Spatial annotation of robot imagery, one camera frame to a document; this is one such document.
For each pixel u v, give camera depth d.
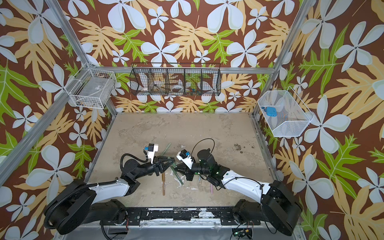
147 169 0.68
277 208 0.41
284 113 0.84
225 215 0.76
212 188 0.83
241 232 0.74
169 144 1.01
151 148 0.68
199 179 0.71
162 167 0.69
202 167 0.66
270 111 0.86
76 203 0.43
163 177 0.86
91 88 0.86
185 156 0.65
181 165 0.73
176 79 0.97
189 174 0.66
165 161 0.73
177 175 0.88
